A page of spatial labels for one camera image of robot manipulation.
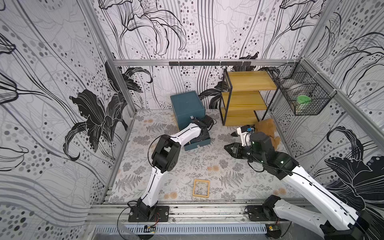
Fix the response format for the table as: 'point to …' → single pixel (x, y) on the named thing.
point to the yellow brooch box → (201, 188)
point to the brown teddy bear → (268, 126)
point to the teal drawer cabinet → (187, 107)
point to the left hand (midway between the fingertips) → (201, 137)
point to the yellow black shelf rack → (246, 96)
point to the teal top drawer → (187, 118)
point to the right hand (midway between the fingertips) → (226, 146)
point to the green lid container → (302, 99)
